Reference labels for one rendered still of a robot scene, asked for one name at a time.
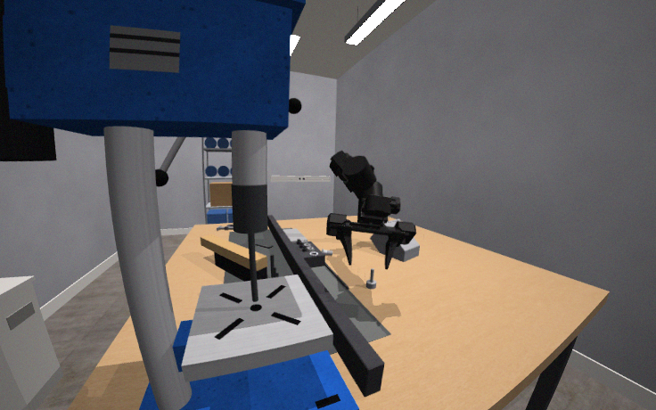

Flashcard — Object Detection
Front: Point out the black long square bar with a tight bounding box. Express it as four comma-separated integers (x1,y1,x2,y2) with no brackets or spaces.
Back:
267,215,385,397

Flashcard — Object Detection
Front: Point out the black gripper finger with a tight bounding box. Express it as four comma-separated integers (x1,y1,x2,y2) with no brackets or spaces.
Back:
385,232,406,269
336,225,352,266

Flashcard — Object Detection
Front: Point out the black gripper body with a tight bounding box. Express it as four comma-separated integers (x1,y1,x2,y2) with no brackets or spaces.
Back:
326,195,416,245

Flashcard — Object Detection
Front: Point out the grey flanged peg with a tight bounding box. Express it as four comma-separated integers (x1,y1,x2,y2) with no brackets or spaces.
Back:
366,268,377,289

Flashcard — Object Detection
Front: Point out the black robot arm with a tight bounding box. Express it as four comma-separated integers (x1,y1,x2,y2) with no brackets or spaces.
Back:
329,151,400,224

